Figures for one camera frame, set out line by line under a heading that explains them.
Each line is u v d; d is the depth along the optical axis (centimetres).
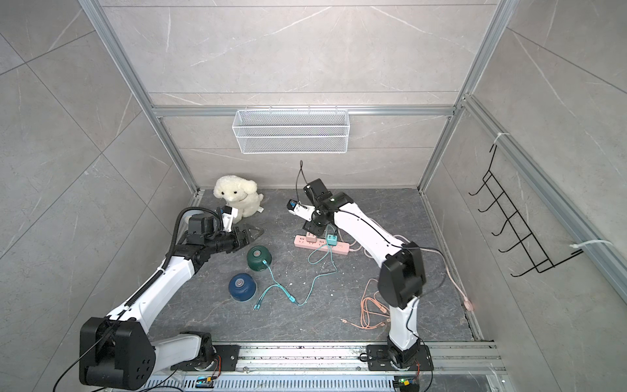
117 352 40
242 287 78
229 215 76
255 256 84
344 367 73
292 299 85
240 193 96
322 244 97
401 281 48
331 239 94
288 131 101
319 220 76
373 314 82
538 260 61
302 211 76
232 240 72
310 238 95
